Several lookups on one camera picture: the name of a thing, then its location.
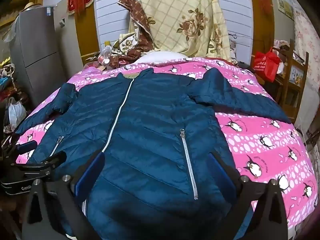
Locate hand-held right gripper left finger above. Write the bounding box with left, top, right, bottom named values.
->
left=21, top=152, right=105, bottom=240

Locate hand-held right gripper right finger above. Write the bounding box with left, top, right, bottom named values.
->
left=207, top=152, right=294, bottom=240

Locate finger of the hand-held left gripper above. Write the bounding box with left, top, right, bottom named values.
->
left=15, top=151, right=67, bottom=176
left=1, top=134, right=38, bottom=161

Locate dark blue puffer jacket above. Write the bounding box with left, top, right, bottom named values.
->
left=15, top=68, right=292, bottom=240

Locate white plastic bag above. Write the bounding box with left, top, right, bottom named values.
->
left=9, top=97, right=27, bottom=131

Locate pink penguin print blanket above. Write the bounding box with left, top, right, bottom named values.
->
left=15, top=57, right=317, bottom=240

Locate colourful clutter pile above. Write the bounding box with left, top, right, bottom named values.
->
left=0, top=57, right=16, bottom=102

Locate grey refrigerator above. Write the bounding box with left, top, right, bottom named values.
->
left=10, top=5, right=68, bottom=103

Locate red shopping bag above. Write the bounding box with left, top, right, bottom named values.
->
left=252, top=47, right=281, bottom=82

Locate clear plastic bottle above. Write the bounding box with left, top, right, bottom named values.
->
left=99, top=41, right=113, bottom=65

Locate white pillow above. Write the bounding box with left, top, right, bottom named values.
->
left=139, top=51, right=188, bottom=65

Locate wooden shelf rack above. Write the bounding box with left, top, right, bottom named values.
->
left=271, top=39, right=310, bottom=120

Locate straw hat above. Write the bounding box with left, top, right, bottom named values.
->
left=21, top=2, right=42, bottom=12

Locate cream floral pillow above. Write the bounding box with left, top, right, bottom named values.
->
left=110, top=0, right=232, bottom=68

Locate pink floral curtain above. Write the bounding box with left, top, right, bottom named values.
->
left=290, top=0, right=320, bottom=93

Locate wall calendar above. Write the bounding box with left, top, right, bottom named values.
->
left=277, top=0, right=294, bottom=18

